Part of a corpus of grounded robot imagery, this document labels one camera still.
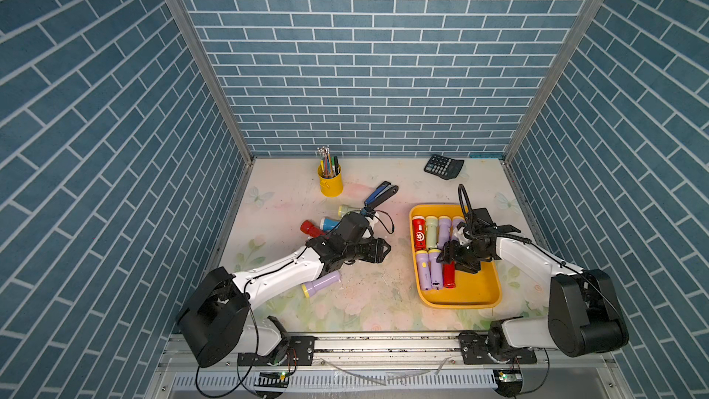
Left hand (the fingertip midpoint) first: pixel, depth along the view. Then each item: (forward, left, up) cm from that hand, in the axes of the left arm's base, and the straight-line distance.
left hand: (391, 251), depth 80 cm
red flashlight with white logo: (+11, -11, -8) cm, 17 cm away
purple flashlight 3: (-2, -11, -9) cm, 14 cm away
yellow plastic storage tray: (-8, -25, -10) cm, 28 cm away
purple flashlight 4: (-2, -15, -9) cm, 17 cm away
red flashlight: (-4, -18, -8) cm, 21 cm away
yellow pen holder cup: (+29, +21, -5) cm, 36 cm away
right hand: (0, -19, -8) cm, 21 cm away
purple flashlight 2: (+13, -23, -5) cm, 27 cm away
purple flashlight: (+11, -20, -7) cm, 24 cm away
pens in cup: (+35, +22, 0) cm, 41 cm away
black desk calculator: (+43, -26, -9) cm, 51 cm away
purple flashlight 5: (-8, +24, -9) cm, 27 cm away
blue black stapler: (+30, +1, -10) cm, 32 cm away
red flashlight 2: (+13, +27, -9) cm, 31 cm away
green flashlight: (+11, -15, -8) cm, 21 cm away
